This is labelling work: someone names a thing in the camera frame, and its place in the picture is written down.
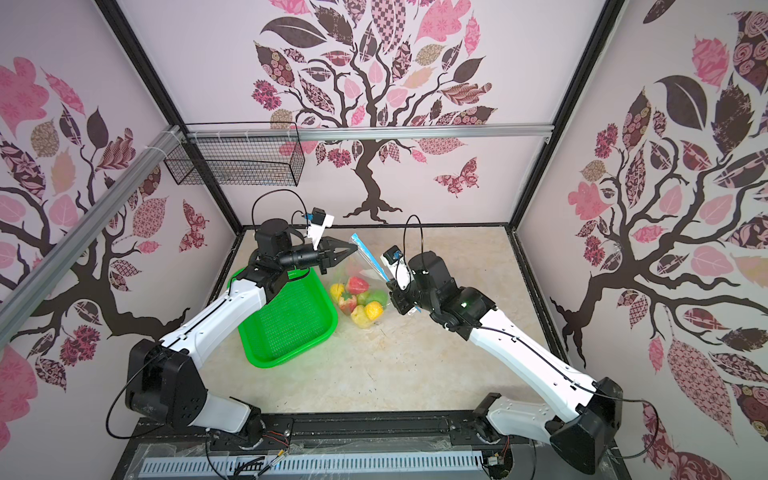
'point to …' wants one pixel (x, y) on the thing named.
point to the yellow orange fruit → (336, 290)
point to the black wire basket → (240, 161)
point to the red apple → (357, 285)
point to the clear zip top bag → (361, 263)
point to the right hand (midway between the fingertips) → (393, 278)
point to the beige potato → (360, 317)
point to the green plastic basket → (299, 315)
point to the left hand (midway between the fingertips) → (356, 249)
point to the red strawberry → (347, 302)
